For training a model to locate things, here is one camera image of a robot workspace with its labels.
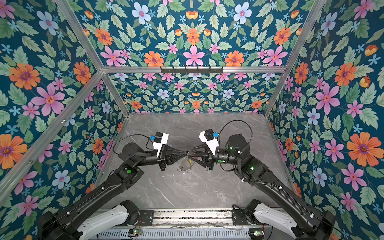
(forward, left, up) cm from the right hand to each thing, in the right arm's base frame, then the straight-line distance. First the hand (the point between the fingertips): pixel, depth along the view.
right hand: (191, 152), depth 58 cm
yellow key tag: (-1, +1, -6) cm, 6 cm away
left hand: (-2, +2, +2) cm, 4 cm away
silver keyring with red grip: (-2, +3, -8) cm, 9 cm away
